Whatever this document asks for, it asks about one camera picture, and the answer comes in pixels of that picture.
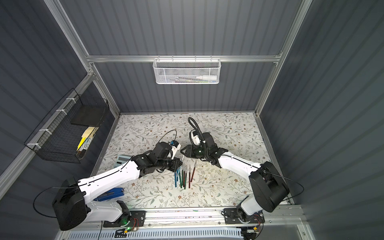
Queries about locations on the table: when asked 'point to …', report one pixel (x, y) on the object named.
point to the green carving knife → (185, 181)
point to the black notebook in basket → (89, 115)
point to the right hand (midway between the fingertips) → (184, 151)
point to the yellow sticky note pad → (85, 136)
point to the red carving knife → (189, 178)
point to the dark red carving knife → (195, 164)
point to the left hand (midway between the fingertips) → (183, 166)
